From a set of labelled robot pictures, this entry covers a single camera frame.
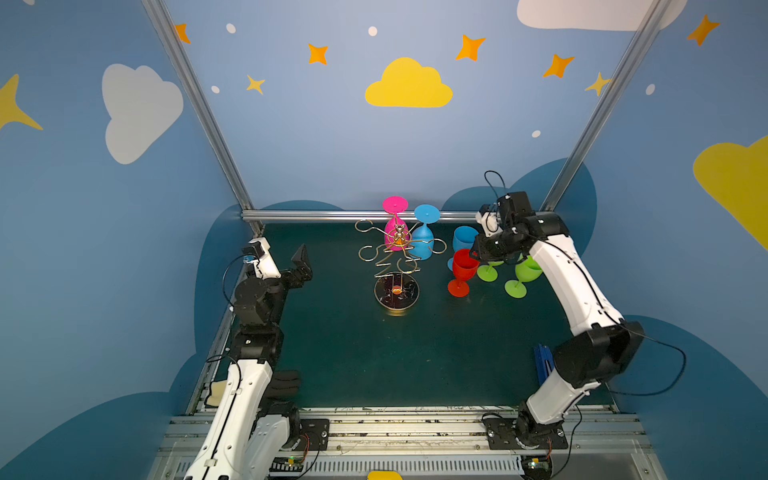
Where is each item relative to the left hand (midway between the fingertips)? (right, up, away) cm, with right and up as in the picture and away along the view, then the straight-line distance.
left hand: (285, 248), depth 71 cm
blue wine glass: (+35, +2, +15) cm, 38 cm away
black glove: (-4, -38, +9) cm, 40 cm away
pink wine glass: (+27, +4, +7) cm, 28 cm away
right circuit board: (+62, -55, +2) cm, 83 cm away
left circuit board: (0, -54, +2) cm, 54 cm away
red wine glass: (+48, -6, +19) cm, 52 cm away
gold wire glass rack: (+27, -14, +30) cm, 42 cm away
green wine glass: (+62, -8, +37) cm, 72 cm away
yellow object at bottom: (+24, -54, -2) cm, 59 cm away
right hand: (+50, 0, +11) cm, 51 cm away
